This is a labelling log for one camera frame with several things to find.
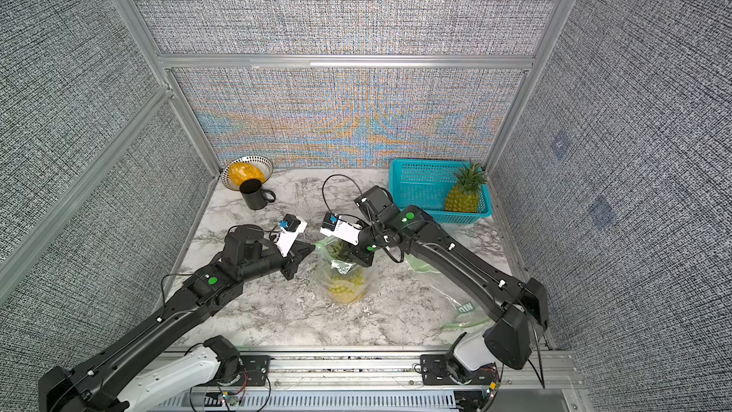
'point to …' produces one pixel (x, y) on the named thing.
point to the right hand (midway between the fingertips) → (343, 243)
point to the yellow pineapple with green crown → (464, 196)
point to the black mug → (254, 196)
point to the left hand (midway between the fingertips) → (317, 245)
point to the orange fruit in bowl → (239, 172)
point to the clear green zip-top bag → (469, 311)
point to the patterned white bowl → (263, 163)
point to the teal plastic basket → (424, 184)
